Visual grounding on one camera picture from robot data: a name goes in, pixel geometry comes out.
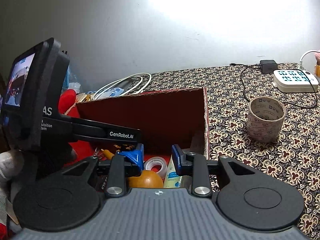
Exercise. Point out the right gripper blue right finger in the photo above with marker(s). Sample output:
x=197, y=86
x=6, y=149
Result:
x=179, y=160

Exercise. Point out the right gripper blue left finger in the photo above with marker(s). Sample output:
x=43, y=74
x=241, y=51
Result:
x=136, y=156

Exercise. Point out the orange gourd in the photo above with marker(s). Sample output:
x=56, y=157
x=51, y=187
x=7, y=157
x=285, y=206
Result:
x=147, y=179

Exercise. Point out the white tube blue cap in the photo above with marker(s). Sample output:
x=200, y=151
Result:
x=172, y=179

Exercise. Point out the white gloved hand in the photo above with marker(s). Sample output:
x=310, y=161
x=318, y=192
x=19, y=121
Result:
x=11, y=164

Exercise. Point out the small clear tape roll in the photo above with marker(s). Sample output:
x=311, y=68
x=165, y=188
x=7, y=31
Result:
x=157, y=162

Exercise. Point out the red cardboard box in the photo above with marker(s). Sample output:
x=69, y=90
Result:
x=164, y=119

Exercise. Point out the red plush cushion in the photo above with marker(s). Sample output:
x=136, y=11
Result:
x=66, y=101

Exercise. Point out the blue plastic bag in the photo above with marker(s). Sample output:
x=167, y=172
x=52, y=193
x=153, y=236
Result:
x=71, y=81

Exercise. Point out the blue white packet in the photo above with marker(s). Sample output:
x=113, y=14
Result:
x=112, y=92

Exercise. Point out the wide packing tape roll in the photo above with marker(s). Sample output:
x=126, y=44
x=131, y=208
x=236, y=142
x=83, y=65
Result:
x=265, y=119

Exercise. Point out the patterned floral tablecloth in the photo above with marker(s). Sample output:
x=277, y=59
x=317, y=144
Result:
x=293, y=158

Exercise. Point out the black power adapter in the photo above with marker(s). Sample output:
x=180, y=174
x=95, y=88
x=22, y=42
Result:
x=268, y=66

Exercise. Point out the white power strip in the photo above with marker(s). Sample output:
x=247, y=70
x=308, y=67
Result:
x=295, y=81

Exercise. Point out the pink cloth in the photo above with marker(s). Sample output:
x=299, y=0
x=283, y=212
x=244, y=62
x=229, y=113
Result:
x=317, y=57

